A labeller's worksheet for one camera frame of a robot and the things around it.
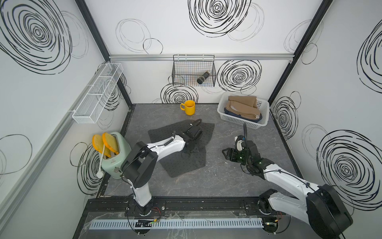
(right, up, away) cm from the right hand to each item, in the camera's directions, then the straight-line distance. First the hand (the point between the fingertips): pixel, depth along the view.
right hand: (226, 152), depth 85 cm
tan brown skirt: (+18, +29, +22) cm, 41 cm away
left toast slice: (-67, +8, -12) cm, 68 cm away
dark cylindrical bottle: (-12, +46, +6) cm, 48 cm away
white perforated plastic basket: (+34, +29, +26) cm, 51 cm away
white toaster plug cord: (-65, -7, -13) cm, 67 cm away
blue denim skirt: (+24, +18, +17) cm, 34 cm away
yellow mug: (-22, +28, +23) cm, 42 cm away
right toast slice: (-64, +7, -5) cm, 65 cm away
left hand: (-19, +1, +6) cm, 20 cm away
